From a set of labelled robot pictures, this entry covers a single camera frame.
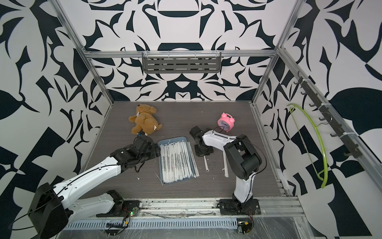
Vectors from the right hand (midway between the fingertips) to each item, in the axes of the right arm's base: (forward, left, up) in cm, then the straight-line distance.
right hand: (203, 151), depth 94 cm
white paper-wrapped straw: (-9, -1, 0) cm, 9 cm away
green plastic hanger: (-26, -44, +24) cm, 57 cm away
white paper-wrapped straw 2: (-7, +21, +1) cm, 22 cm away
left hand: (-3, +27, +12) cm, 30 cm away
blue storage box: (-7, +15, +1) cm, 17 cm away
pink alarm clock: (+16, -15, +9) cm, 24 cm away
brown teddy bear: (+15, +36, +13) cm, 41 cm away
